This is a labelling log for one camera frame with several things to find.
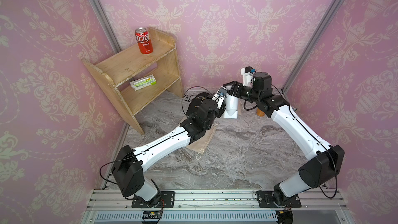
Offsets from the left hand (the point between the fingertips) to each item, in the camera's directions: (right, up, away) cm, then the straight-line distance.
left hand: (219, 98), depth 74 cm
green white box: (-43, +10, +18) cm, 48 cm away
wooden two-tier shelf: (-49, +11, +15) cm, 53 cm away
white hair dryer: (+7, -4, +6) cm, 10 cm away
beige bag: (-9, -27, +19) cm, 34 cm away
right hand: (+5, +5, +1) cm, 7 cm away
